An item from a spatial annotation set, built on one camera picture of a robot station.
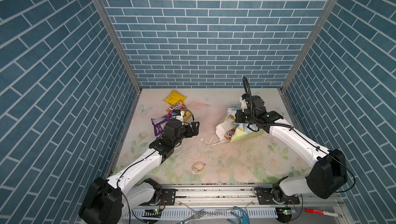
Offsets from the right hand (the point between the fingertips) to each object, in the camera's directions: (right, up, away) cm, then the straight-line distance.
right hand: (234, 112), depth 84 cm
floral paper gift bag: (+3, -10, -5) cm, 12 cm away
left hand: (-22, -6, -2) cm, 23 cm away
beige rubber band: (-21, -28, 0) cm, 35 cm away
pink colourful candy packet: (-33, +3, +21) cm, 40 cm away
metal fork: (-20, -45, -16) cm, 52 cm away
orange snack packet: (-2, -13, +7) cm, 15 cm away
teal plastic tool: (+1, -46, -16) cm, 49 cm away
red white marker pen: (+37, -45, -15) cm, 60 cm away
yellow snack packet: (-38, +9, +28) cm, 48 cm away
